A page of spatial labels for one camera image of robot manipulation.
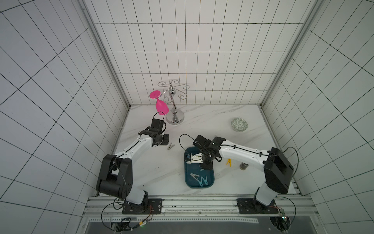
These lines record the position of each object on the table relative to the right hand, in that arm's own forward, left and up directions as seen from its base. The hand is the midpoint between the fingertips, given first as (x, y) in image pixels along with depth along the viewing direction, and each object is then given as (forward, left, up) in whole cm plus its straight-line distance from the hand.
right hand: (198, 164), depth 82 cm
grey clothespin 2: (-6, +2, -3) cm, 7 cm away
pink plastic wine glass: (+35, +26, +10) cm, 45 cm away
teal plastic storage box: (-2, +1, -2) cm, 3 cm away
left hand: (+12, +22, +2) cm, 26 cm away
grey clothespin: (+13, +19, -4) cm, 23 cm away
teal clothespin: (-8, -5, -4) cm, 10 cm away
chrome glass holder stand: (+38, +18, -3) cm, 43 cm away
